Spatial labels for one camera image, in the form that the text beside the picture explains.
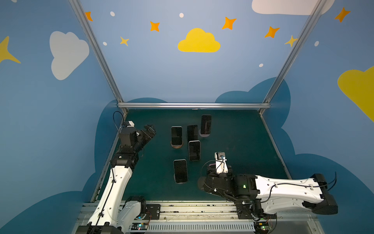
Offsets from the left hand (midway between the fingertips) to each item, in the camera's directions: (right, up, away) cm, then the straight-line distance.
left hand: (152, 129), depth 76 cm
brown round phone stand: (+10, -12, +22) cm, 27 cm away
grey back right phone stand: (+30, -5, +28) cm, 41 cm away
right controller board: (+56, -49, -5) cm, 74 cm away
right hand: (+31, -18, -6) cm, 37 cm away
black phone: (+31, +3, +23) cm, 39 cm away
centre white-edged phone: (+23, -15, +25) cm, 37 cm away
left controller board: (-5, -48, -5) cm, 48 cm away
